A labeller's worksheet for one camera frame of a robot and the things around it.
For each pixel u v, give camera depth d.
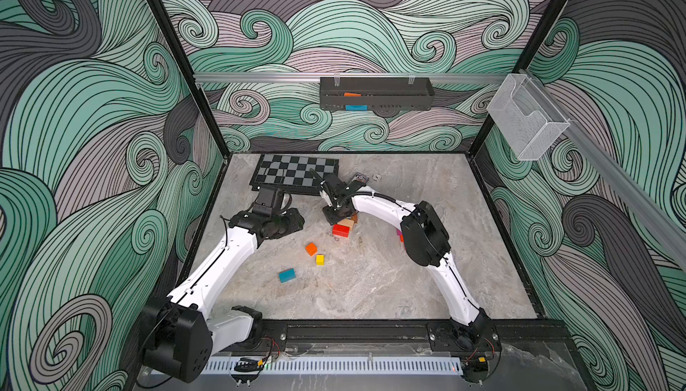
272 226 0.68
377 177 1.12
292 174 1.07
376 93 0.96
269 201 0.62
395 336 0.74
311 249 0.90
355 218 0.97
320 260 0.87
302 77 0.95
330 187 0.79
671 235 0.50
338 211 0.84
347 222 0.94
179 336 0.38
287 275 0.86
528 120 0.78
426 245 0.60
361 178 1.10
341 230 0.94
